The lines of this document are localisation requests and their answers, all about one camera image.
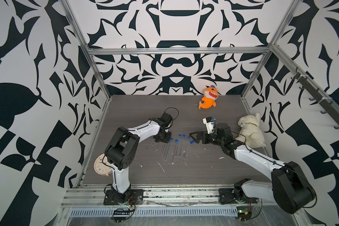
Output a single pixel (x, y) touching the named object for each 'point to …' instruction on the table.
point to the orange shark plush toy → (211, 94)
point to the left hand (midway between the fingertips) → (165, 137)
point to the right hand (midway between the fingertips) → (194, 132)
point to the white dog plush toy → (250, 133)
